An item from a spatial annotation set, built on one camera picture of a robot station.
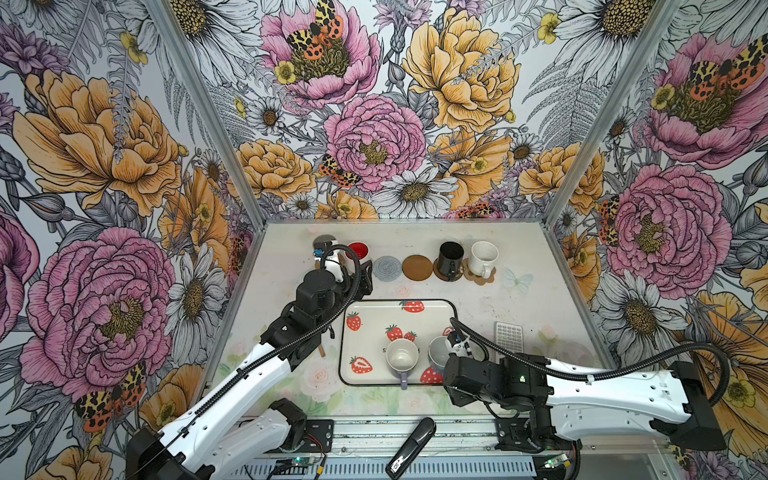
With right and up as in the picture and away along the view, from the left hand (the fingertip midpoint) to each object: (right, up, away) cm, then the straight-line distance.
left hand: (357, 273), depth 75 cm
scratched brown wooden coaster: (+24, -3, +30) cm, 39 cm away
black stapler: (+13, -39, -6) cm, 42 cm away
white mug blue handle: (+21, -23, +9) cm, 32 cm away
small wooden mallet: (-12, -24, +13) cm, 30 cm away
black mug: (+27, +2, +24) cm, 37 cm away
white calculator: (+43, -20, +15) cm, 50 cm away
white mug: (+39, +4, +28) cm, 48 cm away
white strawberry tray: (+1, -18, +18) cm, 26 cm away
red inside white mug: (-2, +6, +27) cm, 28 cm away
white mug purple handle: (+11, -25, +12) cm, 30 cm away
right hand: (+24, -28, -3) cm, 37 cm away
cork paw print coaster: (+37, -4, +30) cm, 48 cm away
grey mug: (-18, +9, +40) cm, 45 cm away
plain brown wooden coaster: (+17, -1, +34) cm, 38 cm away
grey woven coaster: (+7, -1, +33) cm, 34 cm away
